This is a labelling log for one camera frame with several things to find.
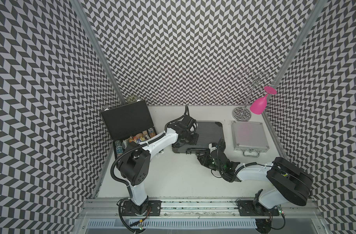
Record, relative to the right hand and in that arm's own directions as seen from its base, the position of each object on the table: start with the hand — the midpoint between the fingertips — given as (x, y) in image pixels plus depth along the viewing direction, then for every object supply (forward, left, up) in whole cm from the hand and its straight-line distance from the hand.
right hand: (197, 160), depth 86 cm
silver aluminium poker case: (+19, -38, -5) cm, 43 cm away
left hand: (+8, +1, +6) cm, 11 cm away
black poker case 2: (+17, -8, +5) cm, 20 cm away
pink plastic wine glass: (+26, -38, +20) cm, 50 cm away
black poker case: (+25, +47, +5) cm, 53 cm away
